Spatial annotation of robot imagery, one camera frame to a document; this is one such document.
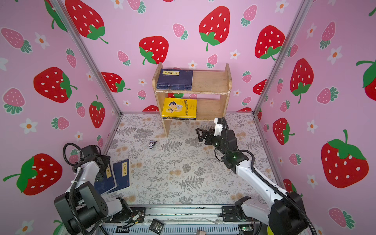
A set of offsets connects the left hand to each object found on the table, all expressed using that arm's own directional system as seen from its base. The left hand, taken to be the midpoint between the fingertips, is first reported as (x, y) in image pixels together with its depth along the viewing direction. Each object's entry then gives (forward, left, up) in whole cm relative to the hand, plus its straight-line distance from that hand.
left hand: (103, 165), depth 85 cm
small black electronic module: (-29, -36, -4) cm, 47 cm away
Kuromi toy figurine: (+18, -25, -4) cm, 31 cm away
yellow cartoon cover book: (+29, -45, +20) cm, 57 cm away
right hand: (+11, -58, +21) cm, 63 cm away
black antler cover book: (+23, -45, +16) cm, 54 cm away
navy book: (-7, -3, -6) cm, 10 cm away
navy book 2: (-2, -10, -6) cm, 11 cm away
